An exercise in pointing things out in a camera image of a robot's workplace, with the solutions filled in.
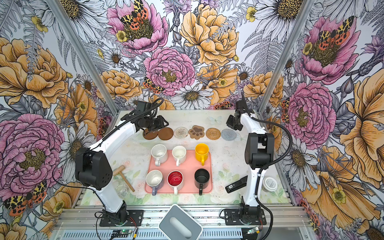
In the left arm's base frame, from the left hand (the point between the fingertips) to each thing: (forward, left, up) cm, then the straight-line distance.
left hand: (166, 128), depth 88 cm
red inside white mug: (-24, -6, -16) cm, 30 cm away
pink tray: (-16, -12, -20) cm, 28 cm away
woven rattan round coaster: (+9, -30, -18) cm, 36 cm away
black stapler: (-28, -39, -15) cm, 51 cm away
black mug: (-25, -20, -14) cm, 35 cm away
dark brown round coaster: (+8, +4, -17) cm, 19 cm away
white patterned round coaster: (+10, -7, -17) cm, 21 cm away
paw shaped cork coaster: (+10, -18, -17) cm, 27 cm away
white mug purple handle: (-24, +6, -15) cm, 29 cm away
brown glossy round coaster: (+9, +15, -19) cm, 26 cm away
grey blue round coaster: (+8, -41, -18) cm, 45 cm away
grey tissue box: (-46, -8, -17) cm, 49 cm away
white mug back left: (-8, +5, -16) cm, 19 cm away
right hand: (+6, -39, -8) cm, 41 cm away
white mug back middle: (-9, -7, -13) cm, 17 cm away
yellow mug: (-6, -21, -16) cm, 27 cm away
